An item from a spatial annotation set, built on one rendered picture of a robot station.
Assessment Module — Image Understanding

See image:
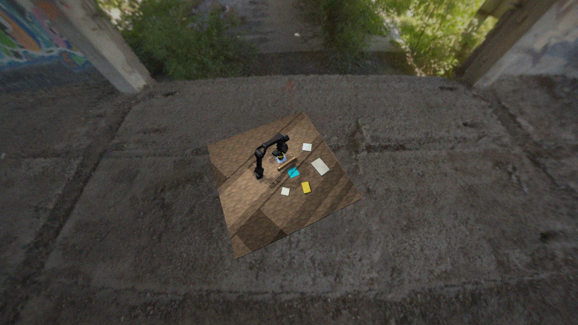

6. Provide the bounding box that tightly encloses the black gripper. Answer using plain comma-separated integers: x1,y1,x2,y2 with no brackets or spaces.
272,142,288,157

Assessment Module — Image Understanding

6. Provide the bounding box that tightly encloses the brown wooden board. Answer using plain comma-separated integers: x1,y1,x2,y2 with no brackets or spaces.
278,157,295,171

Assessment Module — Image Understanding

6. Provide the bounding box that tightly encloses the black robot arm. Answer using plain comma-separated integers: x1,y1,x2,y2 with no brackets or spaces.
254,133,289,180

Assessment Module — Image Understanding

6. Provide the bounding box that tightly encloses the yellow rectangular block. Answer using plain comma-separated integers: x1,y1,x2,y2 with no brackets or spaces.
301,182,311,194

